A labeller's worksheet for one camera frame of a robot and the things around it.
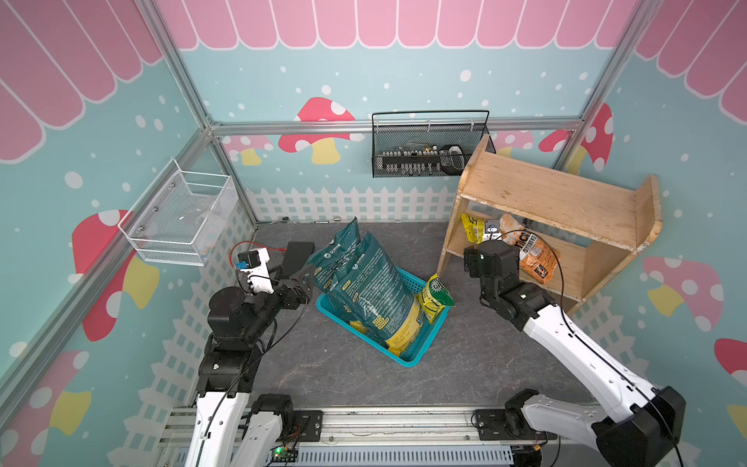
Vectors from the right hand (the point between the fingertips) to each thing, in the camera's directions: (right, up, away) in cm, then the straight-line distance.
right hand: (488, 248), depth 77 cm
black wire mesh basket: (-14, +34, +17) cm, 40 cm away
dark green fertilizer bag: (-31, -13, +2) cm, 34 cm away
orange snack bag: (+12, -3, -1) cm, 13 cm away
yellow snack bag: (-13, -14, +8) cm, 21 cm away
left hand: (-47, -6, -10) cm, 49 cm away
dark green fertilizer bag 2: (-44, -4, 0) cm, 44 cm away
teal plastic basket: (-43, -18, +5) cm, 47 cm away
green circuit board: (-53, -52, -5) cm, 74 cm away
